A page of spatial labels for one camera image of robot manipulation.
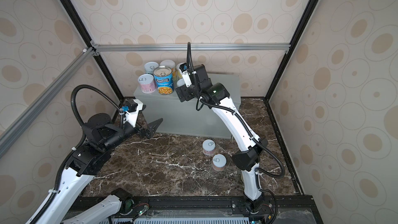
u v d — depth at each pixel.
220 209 0.73
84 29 0.83
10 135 0.51
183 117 0.98
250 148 0.47
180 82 0.72
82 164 0.42
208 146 0.89
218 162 0.83
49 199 0.38
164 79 0.67
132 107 0.47
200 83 0.52
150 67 0.79
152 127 0.52
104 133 0.43
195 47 1.27
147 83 0.71
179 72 0.80
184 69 0.61
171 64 0.77
